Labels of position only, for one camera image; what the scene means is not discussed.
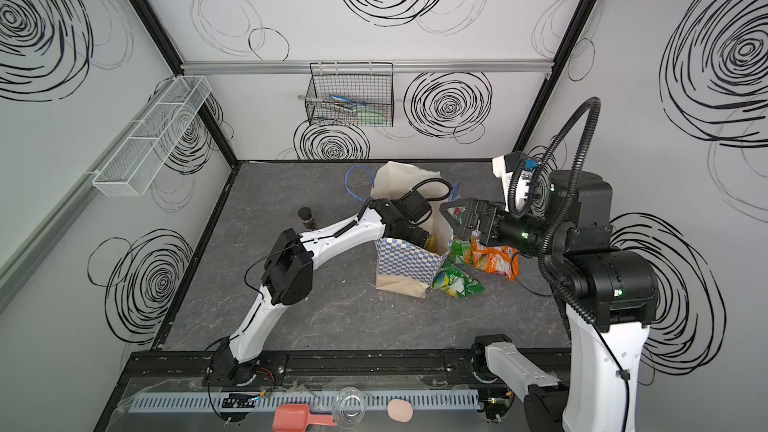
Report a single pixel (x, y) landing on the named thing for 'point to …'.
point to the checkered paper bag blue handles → (402, 267)
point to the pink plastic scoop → (297, 418)
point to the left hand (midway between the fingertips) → (417, 240)
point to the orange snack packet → (501, 260)
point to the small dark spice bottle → (309, 221)
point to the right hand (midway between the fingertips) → (457, 208)
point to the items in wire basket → (359, 109)
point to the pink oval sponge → (400, 410)
